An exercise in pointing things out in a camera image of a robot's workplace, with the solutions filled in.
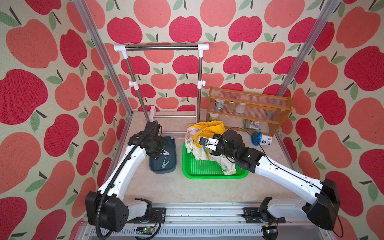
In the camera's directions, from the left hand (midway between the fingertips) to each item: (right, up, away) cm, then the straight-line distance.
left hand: (167, 148), depth 79 cm
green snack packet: (+57, +13, +28) cm, 65 cm away
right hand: (+22, +6, -5) cm, 23 cm away
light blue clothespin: (-4, -11, +12) cm, 17 cm away
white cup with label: (+32, +27, +21) cm, 47 cm away
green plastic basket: (+22, -15, +11) cm, 29 cm away
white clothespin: (-4, -6, +17) cm, 18 cm away
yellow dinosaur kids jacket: (+17, -3, +9) cm, 20 cm away
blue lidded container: (+57, +4, +17) cm, 59 cm away
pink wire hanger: (+4, +3, +23) cm, 23 cm away
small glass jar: (+39, +25, +18) cm, 50 cm away
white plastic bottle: (+46, +25, +21) cm, 56 cm away
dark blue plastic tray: (-9, -12, +11) cm, 19 cm away
